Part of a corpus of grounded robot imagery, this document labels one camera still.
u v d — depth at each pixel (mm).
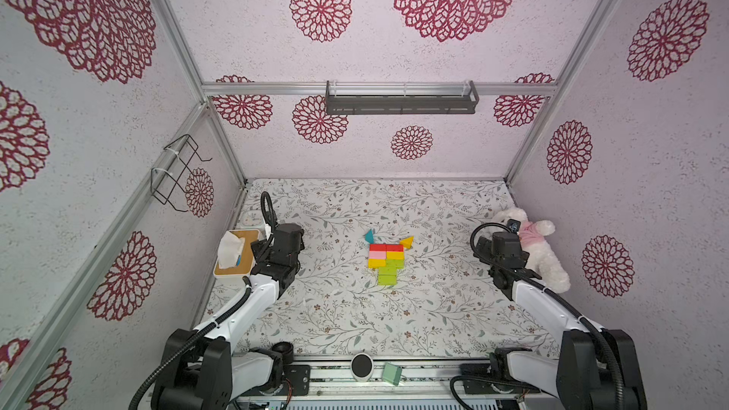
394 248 990
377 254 973
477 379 661
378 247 1001
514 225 758
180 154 797
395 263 945
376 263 957
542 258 868
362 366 716
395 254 972
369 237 1027
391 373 750
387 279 922
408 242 1005
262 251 649
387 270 939
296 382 737
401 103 886
